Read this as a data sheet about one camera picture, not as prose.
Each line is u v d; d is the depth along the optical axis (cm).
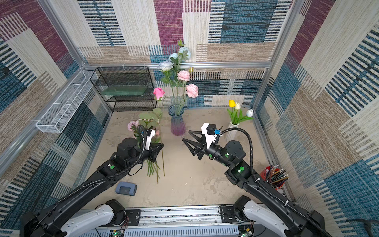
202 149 54
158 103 118
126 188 79
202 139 57
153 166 89
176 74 86
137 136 101
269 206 45
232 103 81
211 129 52
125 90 98
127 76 102
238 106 82
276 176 74
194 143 55
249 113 77
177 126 100
